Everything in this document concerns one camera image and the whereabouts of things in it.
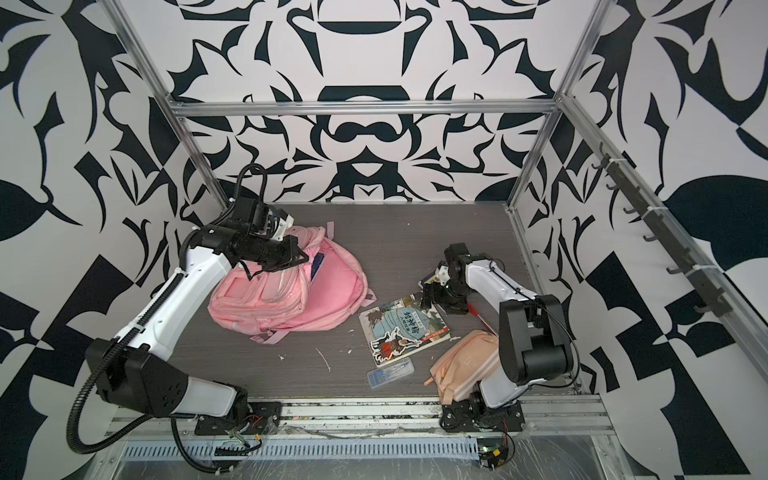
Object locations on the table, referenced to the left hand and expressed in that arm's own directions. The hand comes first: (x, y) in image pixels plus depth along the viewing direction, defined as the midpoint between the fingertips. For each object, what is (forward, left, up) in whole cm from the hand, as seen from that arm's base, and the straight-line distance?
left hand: (304, 253), depth 78 cm
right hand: (-6, -35, -18) cm, 40 cm away
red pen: (-9, -47, -20) cm, 52 cm away
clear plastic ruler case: (-24, -21, -22) cm, 39 cm away
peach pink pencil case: (-22, -41, -22) cm, 52 cm away
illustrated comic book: (-12, -25, -22) cm, 36 cm away
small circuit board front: (-42, -44, -24) cm, 66 cm away
